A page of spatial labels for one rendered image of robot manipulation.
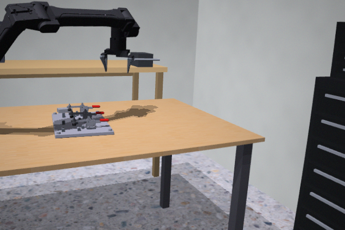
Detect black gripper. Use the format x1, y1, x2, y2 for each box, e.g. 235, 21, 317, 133
100, 37, 134, 72

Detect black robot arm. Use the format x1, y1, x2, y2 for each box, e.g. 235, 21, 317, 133
0, 1, 140, 61

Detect black toggle clamp with red handle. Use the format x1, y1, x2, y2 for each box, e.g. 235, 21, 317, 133
71, 117, 109, 130
69, 109, 104, 119

